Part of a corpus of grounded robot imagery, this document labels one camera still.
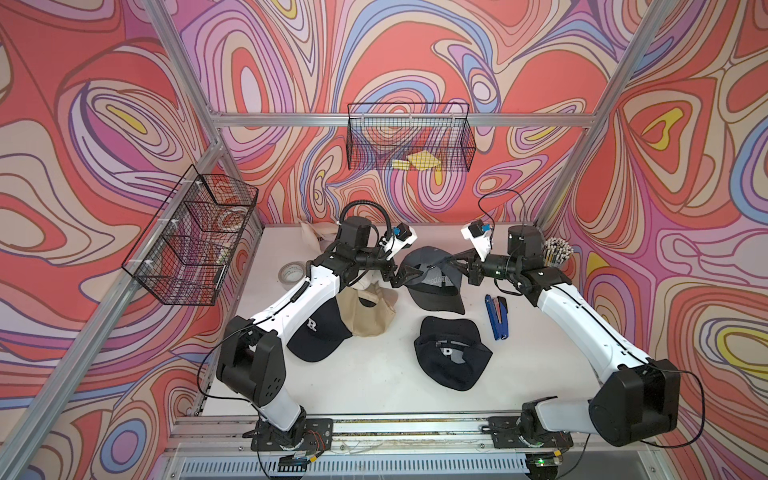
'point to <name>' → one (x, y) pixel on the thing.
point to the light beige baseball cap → (371, 276)
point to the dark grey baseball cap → (438, 288)
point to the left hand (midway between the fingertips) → (416, 258)
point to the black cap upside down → (451, 352)
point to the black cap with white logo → (320, 332)
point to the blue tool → (498, 316)
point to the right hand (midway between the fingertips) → (449, 266)
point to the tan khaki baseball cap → (368, 309)
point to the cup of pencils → (556, 251)
